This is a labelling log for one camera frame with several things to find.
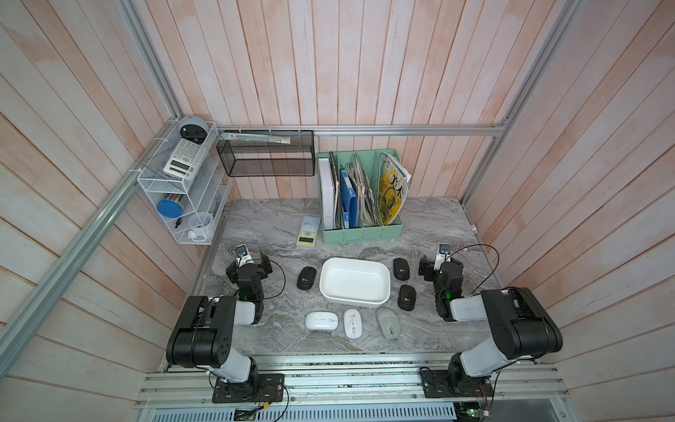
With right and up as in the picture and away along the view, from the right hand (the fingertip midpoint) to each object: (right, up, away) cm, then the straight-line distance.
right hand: (438, 254), depth 94 cm
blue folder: (-33, +19, 0) cm, 38 cm away
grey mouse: (-21, -20, -12) cm, 32 cm away
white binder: (-40, +26, -4) cm, 47 cm away
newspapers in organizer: (-28, +28, +7) cm, 40 cm away
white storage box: (-31, -10, +1) cm, 32 cm away
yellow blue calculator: (-49, +9, +15) cm, 52 cm away
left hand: (-69, -1, -1) cm, 69 cm away
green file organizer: (-23, +38, +12) cm, 46 cm away
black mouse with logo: (-13, -6, +1) cm, 15 cm away
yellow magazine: (-15, +26, +7) cm, 31 cm away
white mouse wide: (-43, -21, -11) cm, 48 cm away
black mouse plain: (-48, -8, -1) cm, 49 cm away
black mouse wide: (-13, -15, -5) cm, 20 cm away
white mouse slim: (-32, -21, -11) cm, 40 cm away
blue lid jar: (-88, +16, -18) cm, 91 cm away
